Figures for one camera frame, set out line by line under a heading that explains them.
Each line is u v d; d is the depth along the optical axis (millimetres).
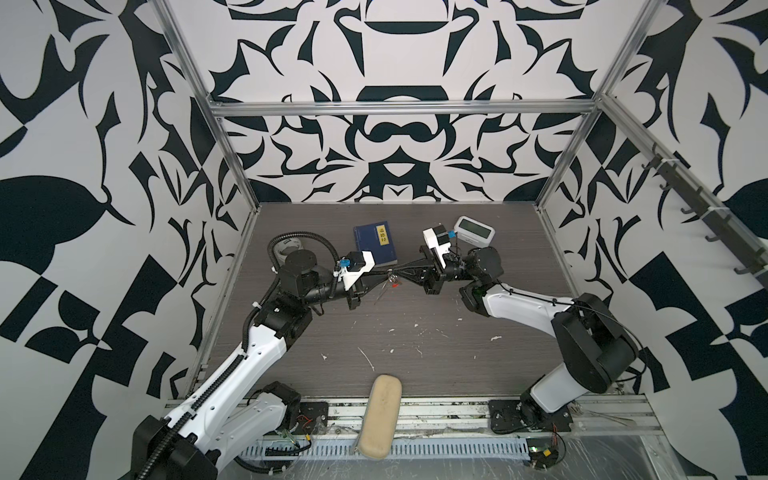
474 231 1073
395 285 710
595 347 455
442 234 597
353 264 541
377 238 1081
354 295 594
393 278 646
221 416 425
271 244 476
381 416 709
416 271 661
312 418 731
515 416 741
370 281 597
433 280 637
